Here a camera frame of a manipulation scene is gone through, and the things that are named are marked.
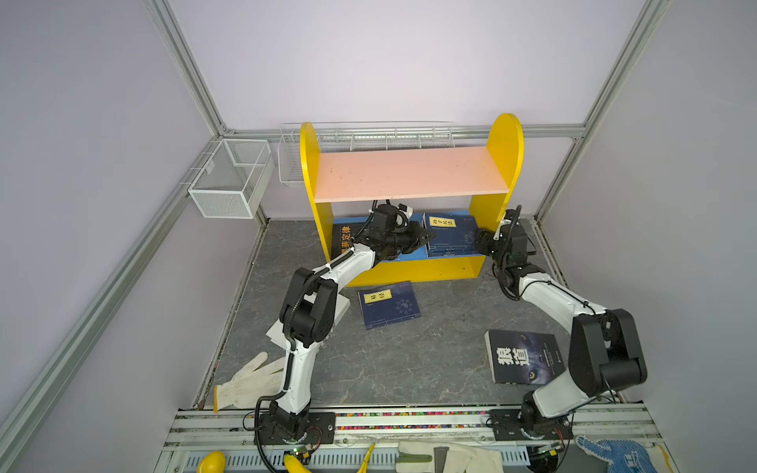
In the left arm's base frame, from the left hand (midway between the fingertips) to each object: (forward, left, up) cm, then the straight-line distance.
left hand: (440, 238), depth 87 cm
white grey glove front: (-52, +8, -19) cm, 56 cm away
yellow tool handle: (-52, +40, -14) cm, 67 cm away
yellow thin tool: (-52, +24, -17) cm, 60 cm away
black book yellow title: (+7, +30, -6) cm, 32 cm away
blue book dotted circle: (-10, +16, -21) cm, 28 cm away
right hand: (+2, -15, -1) cm, 16 cm away
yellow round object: (-50, +59, -15) cm, 78 cm away
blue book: (+3, -6, -3) cm, 7 cm away
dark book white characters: (-31, -21, -19) cm, 42 cm away
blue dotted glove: (-54, -37, -20) cm, 69 cm away
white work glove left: (-33, +56, -21) cm, 68 cm away
